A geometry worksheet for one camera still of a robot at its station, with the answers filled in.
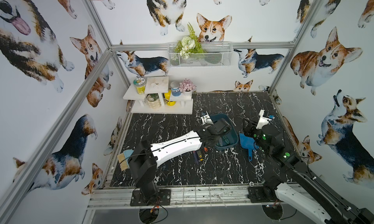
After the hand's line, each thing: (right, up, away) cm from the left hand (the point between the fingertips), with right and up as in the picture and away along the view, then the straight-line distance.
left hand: (215, 122), depth 82 cm
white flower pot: (-17, +21, +9) cm, 28 cm away
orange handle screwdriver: (-5, -17, +6) cm, 19 cm away
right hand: (+16, +4, -8) cm, 19 cm away
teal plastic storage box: (+11, -12, +11) cm, 19 cm away
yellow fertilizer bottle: (-30, +15, +19) cm, 39 cm away
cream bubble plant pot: (-43, +13, +27) cm, 52 cm away
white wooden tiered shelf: (-36, +23, +16) cm, 46 cm away
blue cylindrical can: (-24, +18, +14) cm, 33 cm away
